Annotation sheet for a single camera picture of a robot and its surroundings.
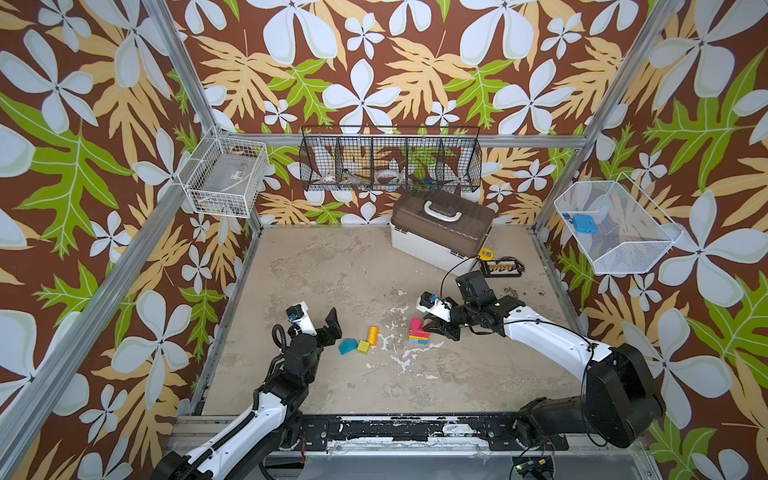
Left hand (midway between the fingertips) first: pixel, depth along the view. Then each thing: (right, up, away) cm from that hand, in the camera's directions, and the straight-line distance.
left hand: (320, 309), depth 83 cm
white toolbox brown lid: (+37, +23, +11) cm, 44 cm away
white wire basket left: (-28, +39, +3) cm, 48 cm away
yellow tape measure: (+56, +16, +27) cm, 65 cm away
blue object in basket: (+77, +24, +4) cm, 81 cm away
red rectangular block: (+28, -7, +2) cm, 29 cm away
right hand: (+30, -3, 0) cm, 30 cm away
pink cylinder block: (+27, -4, -1) cm, 27 cm away
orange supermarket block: (+15, -9, +8) cm, 19 cm away
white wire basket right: (+83, +23, -1) cm, 87 cm away
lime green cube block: (+12, -12, +4) cm, 17 cm away
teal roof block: (+7, -12, +4) cm, 14 cm away
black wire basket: (+33, +47, +13) cm, 59 cm away
